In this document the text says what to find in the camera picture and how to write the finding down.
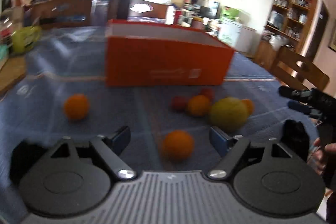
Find orange fruit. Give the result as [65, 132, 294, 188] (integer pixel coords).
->
[63, 94, 90, 121]
[162, 130, 195, 162]

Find person's right hand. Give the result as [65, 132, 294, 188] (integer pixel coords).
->
[307, 138, 336, 175]

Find wooden chair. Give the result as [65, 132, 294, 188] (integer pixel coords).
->
[270, 46, 330, 91]

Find yellow-green grapefruit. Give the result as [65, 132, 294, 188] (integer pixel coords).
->
[209, 97, 249, 133]

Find small orange by grapefruit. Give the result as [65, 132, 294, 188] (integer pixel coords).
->
[187, 95, 211, 117]

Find small orange behind grapefruit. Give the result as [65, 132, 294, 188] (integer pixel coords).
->
[241, 99, 255, 116]

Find red fruit at back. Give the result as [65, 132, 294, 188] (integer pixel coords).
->
[199, 88, 215, 101]

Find red tomato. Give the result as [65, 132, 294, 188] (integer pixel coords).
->
[171, 96, 188, 112]

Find blue patterned tablecloth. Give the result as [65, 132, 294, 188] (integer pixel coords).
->
[0, 25, 320, 224]

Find wooden bookshelf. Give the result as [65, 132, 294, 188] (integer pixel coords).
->
[254, 0, 317, 71]

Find orange cardboard box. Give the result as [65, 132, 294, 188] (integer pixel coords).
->
[105, 19, 235, 87]

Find yellow-green bag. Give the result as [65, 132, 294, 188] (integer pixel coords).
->
[11, 26, 42, 55]

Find black cylindrical tower speaker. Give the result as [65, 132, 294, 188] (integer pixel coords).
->
[117, 0, 131, 20]

